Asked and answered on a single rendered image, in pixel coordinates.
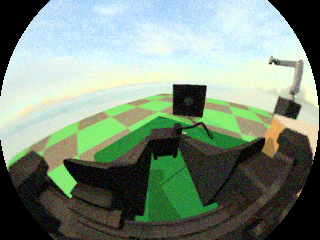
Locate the green circuit board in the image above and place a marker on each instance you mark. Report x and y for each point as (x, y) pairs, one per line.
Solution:
(170, 194)

